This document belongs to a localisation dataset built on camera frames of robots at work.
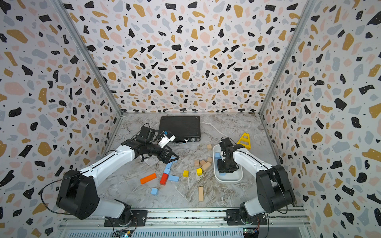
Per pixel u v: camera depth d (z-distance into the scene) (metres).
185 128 1.07
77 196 0.41
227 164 0.75
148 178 0.86
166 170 0.88
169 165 0.92
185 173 0.87
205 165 0.91
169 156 0.72
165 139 0.75
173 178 0.86
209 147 1.00
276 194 0.44
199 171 0.88
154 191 0.81
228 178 0.88
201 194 0.82
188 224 0.73
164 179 0.85
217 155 0.95
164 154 0.72
